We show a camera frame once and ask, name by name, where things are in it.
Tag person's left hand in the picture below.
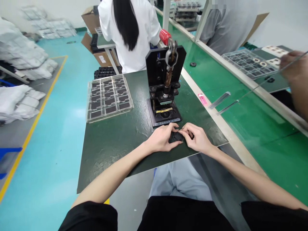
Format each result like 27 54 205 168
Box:
147 123 184 155

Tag person's right hand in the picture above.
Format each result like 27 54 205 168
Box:
180 122 216 155

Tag black round part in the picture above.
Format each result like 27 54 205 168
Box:
168 131 186 144

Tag dark green work mat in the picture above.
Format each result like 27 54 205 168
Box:
76 70 229 194

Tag person's legs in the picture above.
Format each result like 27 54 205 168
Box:
149 158 213 201

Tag bundle of thin metal strips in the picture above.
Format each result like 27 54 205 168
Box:
208 91 231 109
216 99 240 116

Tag green conveyor belt line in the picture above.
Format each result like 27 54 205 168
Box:
154 4 308 207

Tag clear tray of black parts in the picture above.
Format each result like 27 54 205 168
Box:
86 74 134 124

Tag person's body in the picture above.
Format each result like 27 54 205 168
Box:
57 196 308 231

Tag thin metal rod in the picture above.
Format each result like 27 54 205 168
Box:
237 51 308 102

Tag stack of black trays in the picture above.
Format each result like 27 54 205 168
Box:
93 66 121 79

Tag white socket strip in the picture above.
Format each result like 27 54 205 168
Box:
261 45 294 59

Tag stack of cardboard boxes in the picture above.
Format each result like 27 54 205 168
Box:
81 5 121 68

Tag cardboard sheet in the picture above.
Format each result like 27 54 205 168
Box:
240 12 270 48

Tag stack of packed clear trays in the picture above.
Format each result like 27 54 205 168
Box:
173 0 203 22

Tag blue crate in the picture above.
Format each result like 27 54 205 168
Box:
0 147 23 180

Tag pile of white bags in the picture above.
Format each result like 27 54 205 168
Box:
0 16 59 124

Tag heap of clear plastic packets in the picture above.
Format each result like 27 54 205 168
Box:
20 5 78 40

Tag black hand press red handle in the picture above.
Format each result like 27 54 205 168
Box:
145 29 187 128

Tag clear tray with ring parts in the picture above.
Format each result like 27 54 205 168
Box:
221 50 282 80

